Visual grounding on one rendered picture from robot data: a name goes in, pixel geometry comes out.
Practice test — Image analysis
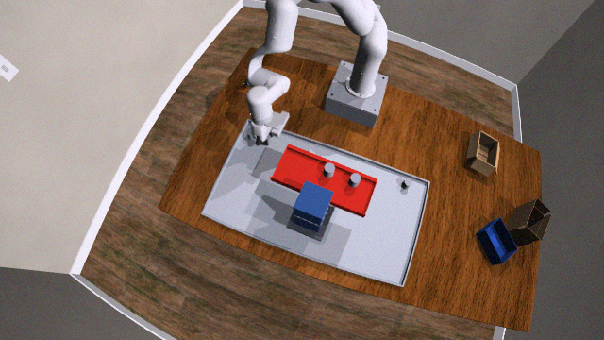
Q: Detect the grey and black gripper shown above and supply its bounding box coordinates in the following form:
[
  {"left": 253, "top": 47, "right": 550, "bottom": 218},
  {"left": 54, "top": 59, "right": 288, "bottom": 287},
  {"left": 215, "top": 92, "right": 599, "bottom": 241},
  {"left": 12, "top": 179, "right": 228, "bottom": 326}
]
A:
[{"left": 251, "top": 121, "right": 273, "bottom": 146}]

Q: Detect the blue open bin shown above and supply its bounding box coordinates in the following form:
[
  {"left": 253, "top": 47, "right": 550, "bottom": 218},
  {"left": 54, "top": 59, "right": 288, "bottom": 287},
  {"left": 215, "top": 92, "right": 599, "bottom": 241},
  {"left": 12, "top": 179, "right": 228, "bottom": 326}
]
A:
[{"left": 476, "top": 217, "right": 518, "bottom": 265}]

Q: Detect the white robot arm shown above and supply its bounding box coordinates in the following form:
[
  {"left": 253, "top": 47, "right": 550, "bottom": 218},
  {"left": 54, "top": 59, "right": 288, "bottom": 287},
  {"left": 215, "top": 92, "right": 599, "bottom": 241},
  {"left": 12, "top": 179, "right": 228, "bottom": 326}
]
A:
[{"left": 246, "top": 0, "right": 387, "bottom": 137}]

